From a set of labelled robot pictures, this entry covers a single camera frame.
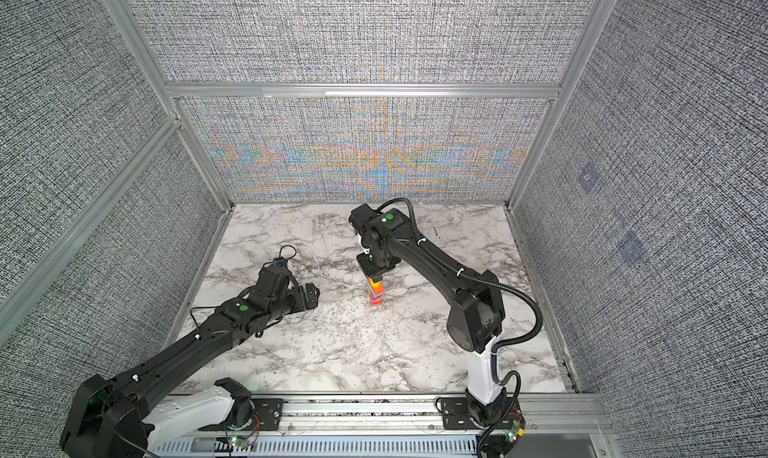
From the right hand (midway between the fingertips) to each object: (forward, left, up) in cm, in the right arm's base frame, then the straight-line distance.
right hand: (375, 269), depth 84 cm
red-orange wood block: (-4, -1, -5) cm, 6 cm away
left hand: (-6, +19, -4) cm, 20 cm away
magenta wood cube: (-4, 0, -11) cm, 12 cm away
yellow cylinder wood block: (-3, 0, -2) cm, 4 cm away
